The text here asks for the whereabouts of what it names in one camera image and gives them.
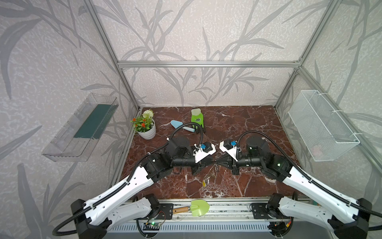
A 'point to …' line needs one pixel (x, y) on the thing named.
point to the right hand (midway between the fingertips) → (216, 156)
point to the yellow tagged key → (204, 183)
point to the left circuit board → (151, 226)
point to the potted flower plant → (145, 125)
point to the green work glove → (197, 116)
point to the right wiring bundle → (280, 228)
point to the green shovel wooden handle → (198, 207)
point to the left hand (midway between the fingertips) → (214, 157)
